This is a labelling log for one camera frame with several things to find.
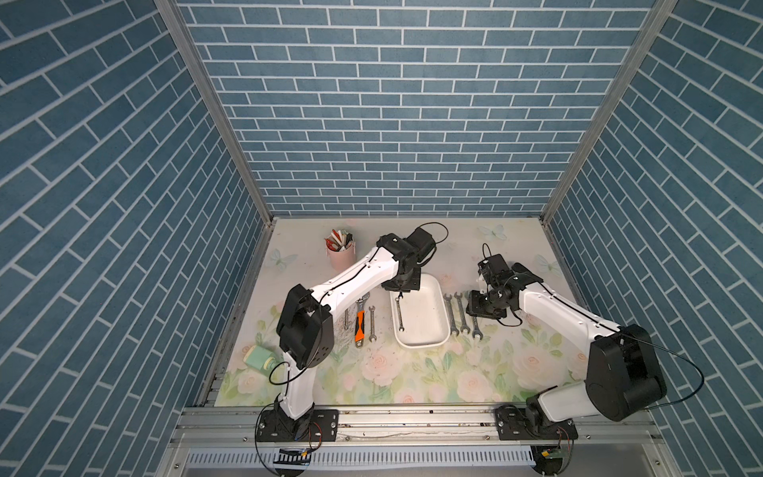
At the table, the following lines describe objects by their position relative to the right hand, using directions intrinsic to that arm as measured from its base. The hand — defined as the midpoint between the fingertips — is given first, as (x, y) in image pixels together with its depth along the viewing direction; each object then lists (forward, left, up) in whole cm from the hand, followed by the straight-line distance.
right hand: (473, 310), depth 88 cm
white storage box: (0, +14, -5) cm, 15 cm away
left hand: (+2, +18, +7) cm, 20 cm away
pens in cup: (+21, +45, +3) cm, 50 cm away
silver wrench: (+1, +6, -7) cm, 9 cm away
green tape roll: (-20, +57, +3) cm, 60 cm away
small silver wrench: (-8, +30, -6) cm, 32 cm away
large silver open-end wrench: (-3, -2, -6) cm, 7 cm away
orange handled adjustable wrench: (-3, +35, -5) cm, 35 cm away
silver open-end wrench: (+2, +3, -6) cm, 7 cm away
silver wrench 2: (-3, +39, -7) cm, 40 cm away
